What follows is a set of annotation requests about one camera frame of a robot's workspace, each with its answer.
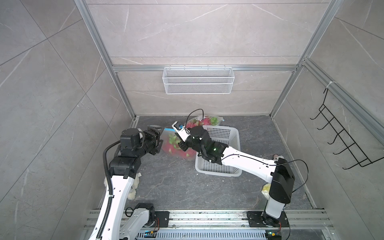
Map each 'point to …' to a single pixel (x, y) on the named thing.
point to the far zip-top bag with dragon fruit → (204, 120)
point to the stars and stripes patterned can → (276, 157)
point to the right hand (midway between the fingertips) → (177, 132)
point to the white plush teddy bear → (132, 193)
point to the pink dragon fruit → (172, 145)
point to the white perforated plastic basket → (227, 135)
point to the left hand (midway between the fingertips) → (165, 130)
